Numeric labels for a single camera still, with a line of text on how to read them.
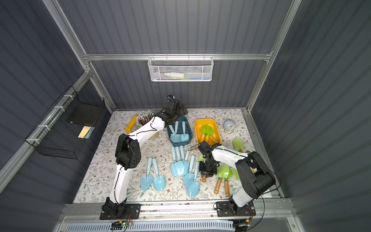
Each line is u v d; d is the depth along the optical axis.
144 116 0.93
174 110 0.76
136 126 1.02
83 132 0.76
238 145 0.99
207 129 1.05
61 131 0.71
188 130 1.05
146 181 0.84
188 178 0.85
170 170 0.87
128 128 0.97
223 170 0.84
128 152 0.57
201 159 0.93
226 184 0.81
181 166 0.87
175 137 1.01
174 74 0.92
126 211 0.70
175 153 0.93
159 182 0.78
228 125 1.02
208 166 0.74
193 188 0.81
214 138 1.00
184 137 1.02
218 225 0.71
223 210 0.73
